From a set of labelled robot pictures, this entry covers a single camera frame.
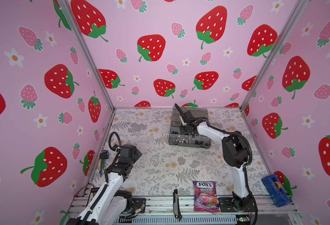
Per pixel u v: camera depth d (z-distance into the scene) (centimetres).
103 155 91
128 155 63
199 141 98
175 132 104
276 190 74
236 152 54
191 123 75
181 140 99
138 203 75
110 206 57
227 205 73
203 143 98
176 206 73
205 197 75
